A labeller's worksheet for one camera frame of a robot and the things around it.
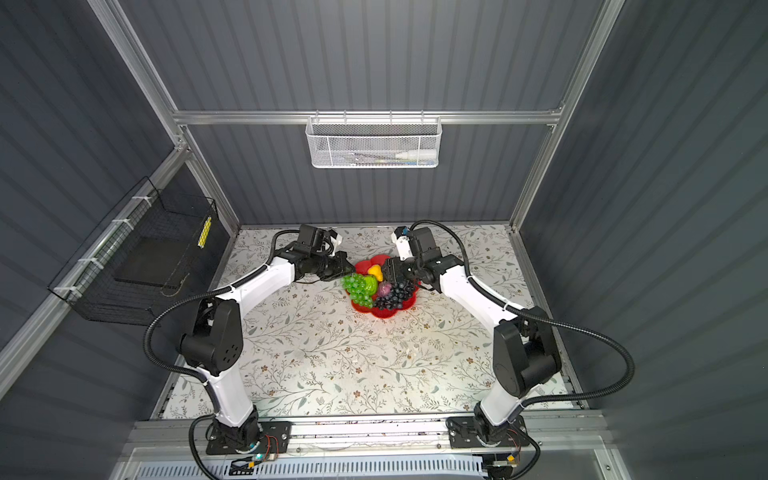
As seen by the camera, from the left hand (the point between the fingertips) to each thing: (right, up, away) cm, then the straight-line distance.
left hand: (357, 268), depth 91 cm
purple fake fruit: (+8, -7, +5) cm, 12 cm away
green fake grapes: (-1, -5, 0) cm, 5 cm away
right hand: (+11, 0, -4) cm, 12 cm away
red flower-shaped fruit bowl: (0, -1, +12) cm, 12 cm away
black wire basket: (-51, +6, -16) cm, 53 cm away
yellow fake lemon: (+5, -1, +10) cm, 11 cm away
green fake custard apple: (+4, -6, +5) cm, 8 cm away
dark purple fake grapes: (+14, -8, +2) cm, 16 cm away
